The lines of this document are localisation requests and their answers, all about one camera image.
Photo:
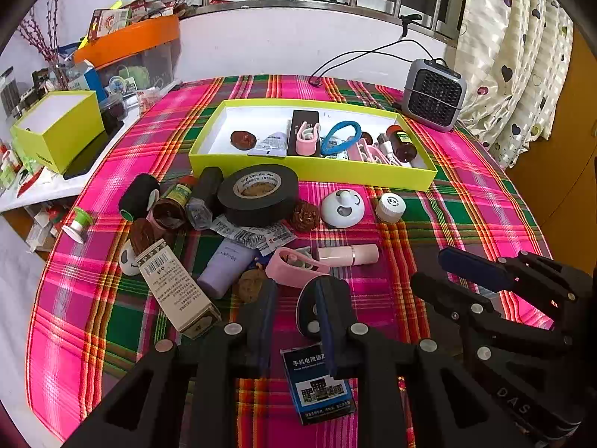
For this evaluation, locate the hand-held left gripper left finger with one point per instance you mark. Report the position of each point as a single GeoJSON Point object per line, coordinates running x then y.
{"type": "Point", "coordinates": [267, 326]}

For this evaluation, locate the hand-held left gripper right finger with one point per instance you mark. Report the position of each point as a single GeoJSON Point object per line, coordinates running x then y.
{"type": "Point", "coordinates": [326, 331]}

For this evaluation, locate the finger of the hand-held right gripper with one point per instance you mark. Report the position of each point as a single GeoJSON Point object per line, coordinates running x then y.
{"type": "Point", "coordinates": [433, 289]}
{"type": "Point", "coordinates": [466, 263]}

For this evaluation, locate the blue phone accessory box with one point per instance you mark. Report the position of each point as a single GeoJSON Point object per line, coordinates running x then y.
{"type": "Point", "coordinates": [308, 392]}

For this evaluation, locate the pink lip balm tube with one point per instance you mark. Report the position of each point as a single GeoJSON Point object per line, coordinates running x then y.
{"type": "Point", "coordinates": [350, 254]}

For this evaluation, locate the beige barcode carton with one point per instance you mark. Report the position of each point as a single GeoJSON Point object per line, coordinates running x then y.
{"type": "Point", "coordinates": [177, 289]}

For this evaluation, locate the brown walnut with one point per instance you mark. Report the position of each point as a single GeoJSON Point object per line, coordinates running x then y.
{"type": "Point", "coordinates": [305, 217]}
{"type": "Point", "coordinates": [249, 287]}

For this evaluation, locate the white round smiley holder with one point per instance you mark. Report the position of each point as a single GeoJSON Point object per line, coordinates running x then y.
{"type": "Point", "coordinates": [343, 214]}

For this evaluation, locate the yellow-green shallow tray box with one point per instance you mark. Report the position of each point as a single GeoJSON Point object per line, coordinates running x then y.
{"type": "Point", "coordinates": [354, 175]}

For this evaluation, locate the purple tube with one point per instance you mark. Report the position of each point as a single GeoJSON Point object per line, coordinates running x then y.
{"type": "Point", "coordinates": [219, 270]}

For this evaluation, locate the small white jar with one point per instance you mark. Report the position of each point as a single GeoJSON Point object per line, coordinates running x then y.
{"type": "Point", "coordinates": [389, 210]}

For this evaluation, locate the strip of white sachets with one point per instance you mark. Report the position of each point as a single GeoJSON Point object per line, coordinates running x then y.
{"type": "Point", "coordinates": [252, 235]}

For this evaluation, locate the black electrical tape roll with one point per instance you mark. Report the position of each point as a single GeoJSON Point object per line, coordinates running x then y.
{"type": "Point", "coordinates": [261, 214]}

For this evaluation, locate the wooden cabinet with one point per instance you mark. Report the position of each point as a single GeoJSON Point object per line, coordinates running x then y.
{"type": "Point", "coordinates": [559, 172]}

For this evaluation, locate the small clear bottle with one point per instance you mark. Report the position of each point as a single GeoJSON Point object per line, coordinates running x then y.
{"type": "Point", "coordinates": [198, 214]}

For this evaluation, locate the red-cap brown medicine bottle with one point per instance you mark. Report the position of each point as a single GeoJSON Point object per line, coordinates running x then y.
{"type": "Point", "coordinates": [403, 147]}

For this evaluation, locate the small white bottle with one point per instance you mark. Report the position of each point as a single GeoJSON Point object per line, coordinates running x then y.
{"type": "Point", "coordinates": [386, 147]}

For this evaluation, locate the black rectangular box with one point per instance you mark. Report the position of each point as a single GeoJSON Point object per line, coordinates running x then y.
{"type": "Point", "coordinates": [207, 184]}

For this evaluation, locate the pink small cup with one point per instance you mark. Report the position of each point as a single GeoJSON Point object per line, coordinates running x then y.
{"type": "Point", "coordinates": [154, 221]}

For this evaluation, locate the green-label brown bottle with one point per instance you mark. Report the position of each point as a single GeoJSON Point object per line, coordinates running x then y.
{"type": "Point", "coordinates": [179, 193]}

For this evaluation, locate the grey mini heater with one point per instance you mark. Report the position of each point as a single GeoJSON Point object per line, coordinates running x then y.
{"type": "Point", "coordinates": [433, 93]}

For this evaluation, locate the black thread spool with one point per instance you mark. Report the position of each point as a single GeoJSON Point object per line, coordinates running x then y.
{"type": "Point", "coordinates": [137, 193]}

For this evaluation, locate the dark brown nut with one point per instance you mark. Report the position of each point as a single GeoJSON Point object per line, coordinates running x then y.
{"type": "Point", "coordinates": [242, 140]}

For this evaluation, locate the black slim box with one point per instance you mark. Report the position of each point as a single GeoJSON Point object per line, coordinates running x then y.
{"type": "Point", "coordinates": [305, 119]}

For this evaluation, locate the heart-print cream curtain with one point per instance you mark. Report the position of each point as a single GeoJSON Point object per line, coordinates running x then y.
{"type": "Point", "coordinates": [513, 56]}

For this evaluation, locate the green white spool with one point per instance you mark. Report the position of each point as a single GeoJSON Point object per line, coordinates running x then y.
{"type": "Point", "coordinates": [79, 221]}

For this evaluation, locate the black smartphone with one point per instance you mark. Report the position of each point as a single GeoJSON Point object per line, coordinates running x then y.
{"type": "Point", "coordinates": [88, 158]}

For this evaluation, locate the white side table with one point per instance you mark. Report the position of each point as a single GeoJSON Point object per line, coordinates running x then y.
{"type": "Point", "coordinates": [56, 186]}

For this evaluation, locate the clear jar with dark contents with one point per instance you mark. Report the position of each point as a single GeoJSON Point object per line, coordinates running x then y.
{"type": "Point", "coordinates": [114, 112]}

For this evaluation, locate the yellow-green deep box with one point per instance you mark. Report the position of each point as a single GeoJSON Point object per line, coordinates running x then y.
{"type": "Point", "coordinates": [70, 140]}

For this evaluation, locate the group of small bottles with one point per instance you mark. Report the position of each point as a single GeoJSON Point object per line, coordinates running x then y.
{"type": "Point", "coordinates": [18, 168]}

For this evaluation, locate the blue white carton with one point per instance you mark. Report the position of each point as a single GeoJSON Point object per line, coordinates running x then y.
{"type": "Point", "coordinates": [88, 81]}

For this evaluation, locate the orange-lid storage bin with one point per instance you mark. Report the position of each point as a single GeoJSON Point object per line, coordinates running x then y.
{"type": "Point", "coordinates": [130, 37]}

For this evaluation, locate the red twig branches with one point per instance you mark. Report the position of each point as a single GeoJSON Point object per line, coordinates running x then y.
{"type": "Point", "coordinates": [55, 63]}

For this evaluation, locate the red green printed packet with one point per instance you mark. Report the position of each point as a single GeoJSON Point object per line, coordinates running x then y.
{"type": "Point", "coordinates": [109, 23]}

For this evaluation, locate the tall dark jar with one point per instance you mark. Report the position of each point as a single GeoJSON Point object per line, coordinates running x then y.
{"type": "Point", "coordinates": [9, 93]}

